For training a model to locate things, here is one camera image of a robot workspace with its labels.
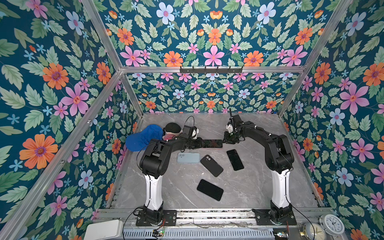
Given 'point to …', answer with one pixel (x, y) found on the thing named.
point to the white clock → (332, 224)
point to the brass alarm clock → (307, 232)
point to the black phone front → (210, 189)
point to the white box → (107, 230)
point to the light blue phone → (185, 157)
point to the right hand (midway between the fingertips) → (223, 140)
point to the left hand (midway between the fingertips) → (205, 140)
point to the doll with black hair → (171, 131)
